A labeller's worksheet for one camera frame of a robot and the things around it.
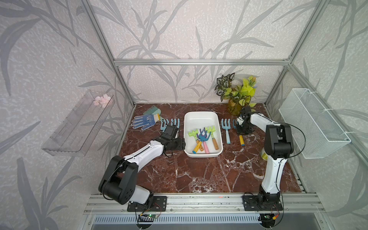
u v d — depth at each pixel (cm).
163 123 108
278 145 56
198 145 91
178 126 107
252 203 72
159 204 74
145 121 108
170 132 70
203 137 98
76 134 68
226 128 105
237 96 102
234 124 105
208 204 75
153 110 116
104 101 76
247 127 85
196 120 109
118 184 42
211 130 102
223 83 105
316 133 61
